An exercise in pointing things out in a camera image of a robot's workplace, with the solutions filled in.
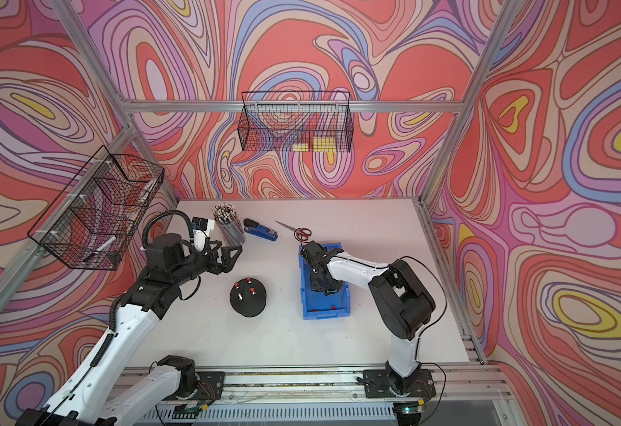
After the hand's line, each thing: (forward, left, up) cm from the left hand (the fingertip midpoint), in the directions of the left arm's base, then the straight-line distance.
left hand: (233, 246), depth 74 cm
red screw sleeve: (-7, -4, -13) cm, 15 cm away
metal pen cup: (+18, +8, -11) cm, 22 cm away
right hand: (-1, -27, -25) cm, 37 cm away
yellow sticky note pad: (+37, -26, +10) cm, 46 cm away
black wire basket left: (+4, +40, +5) cm, 41 cm away
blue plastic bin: (-6, -24, -26) cm, 36 cm away
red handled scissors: (+24, -17, -24) cm, 38 cm away
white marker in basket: (-1, +37, +1) cm, 37 cm away
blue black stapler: (+24, +1, -20) cm, 32 cm away
